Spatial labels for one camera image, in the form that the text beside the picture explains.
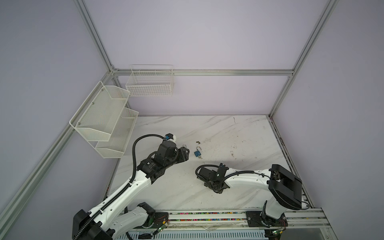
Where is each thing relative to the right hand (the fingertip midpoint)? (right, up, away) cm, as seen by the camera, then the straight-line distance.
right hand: (207, 186), depth 84 cm
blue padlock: (-5, +16, +14) cm, 22 cm away
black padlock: (-14, +21, +18) cm, 31 cm away
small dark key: (-5, +24, +20) cm, 31 cm away
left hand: (-12, +20, -8) cm, 25 cm away
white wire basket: (-36, +65, +12) cm, 75 cm away
